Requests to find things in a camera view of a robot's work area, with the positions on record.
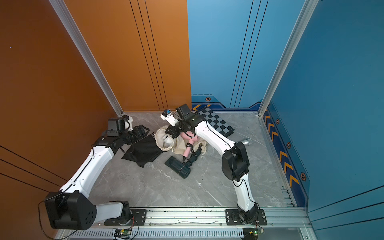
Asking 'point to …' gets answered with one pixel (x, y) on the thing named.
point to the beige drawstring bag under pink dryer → (181, 144)
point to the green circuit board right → (256, 232)
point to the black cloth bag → (144, 150)
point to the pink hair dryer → (189, 146)
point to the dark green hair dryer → (182, 169)
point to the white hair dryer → (168, 140)
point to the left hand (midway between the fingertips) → (146, 129)
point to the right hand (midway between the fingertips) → (168, 130)
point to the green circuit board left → (122, 233)
